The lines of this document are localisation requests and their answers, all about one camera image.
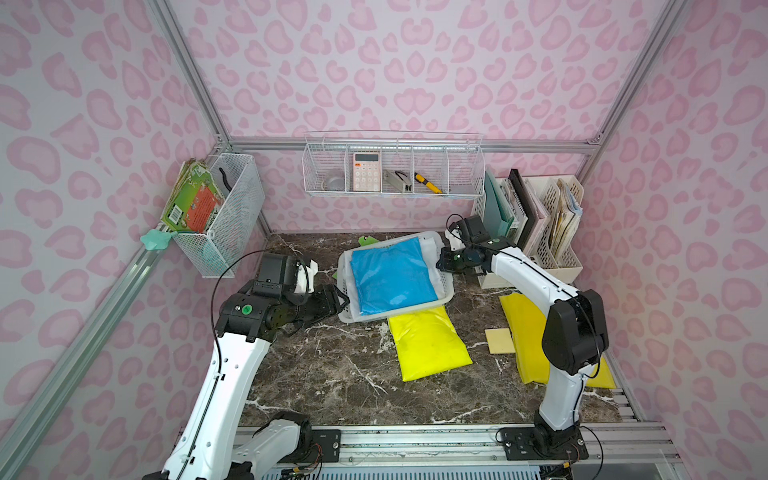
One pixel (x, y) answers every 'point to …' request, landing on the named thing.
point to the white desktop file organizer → (539, 218)
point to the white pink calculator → (366, 172)
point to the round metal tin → (333, 183)
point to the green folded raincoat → (369, 240)
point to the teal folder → (499, 218)
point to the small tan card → (500, 341)
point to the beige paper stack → (566, 219)
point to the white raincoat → (431, 258)
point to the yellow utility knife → (428, 184)
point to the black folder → (527, 203)
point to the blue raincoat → (392, 277)
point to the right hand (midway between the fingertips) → (434, 262)
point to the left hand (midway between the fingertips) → (339, 298)
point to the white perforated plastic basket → (345, 315)
